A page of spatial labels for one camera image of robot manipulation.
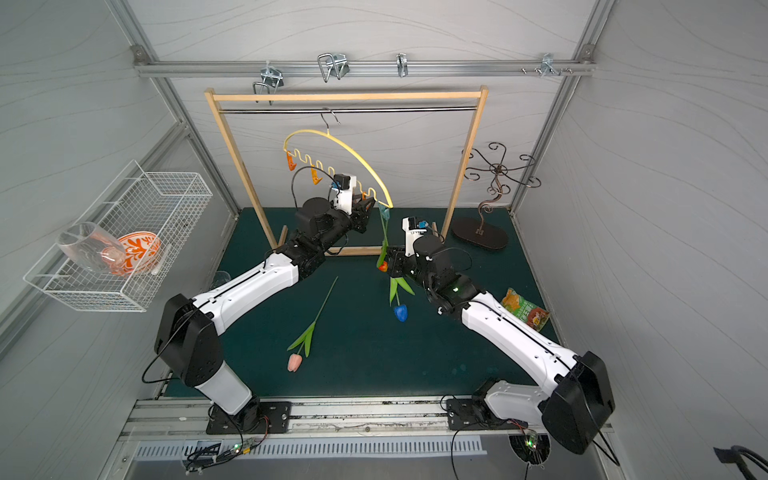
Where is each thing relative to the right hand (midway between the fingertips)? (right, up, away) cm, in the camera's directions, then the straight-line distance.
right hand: (389, 246), depth 75 cm
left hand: (-4, +13, +1) cm, 13 cm away
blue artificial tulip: (+3, -15, -5) cm, 16 cm away
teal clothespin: (-1, +9, -1) cm, 9 cm away
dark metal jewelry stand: (+32, +22, +14) cm, 41 cm away
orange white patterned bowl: (-56, 0, -9) cm, 57 cm away
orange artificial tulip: (-2, -6, +18) cm, 19 cm away
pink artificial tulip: (-26, -31, +5) cm, 41 cm away
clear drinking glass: (-54, -11, +18) cm, 58 cm away
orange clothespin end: (-30, +25, +14) cm, 42 cm away
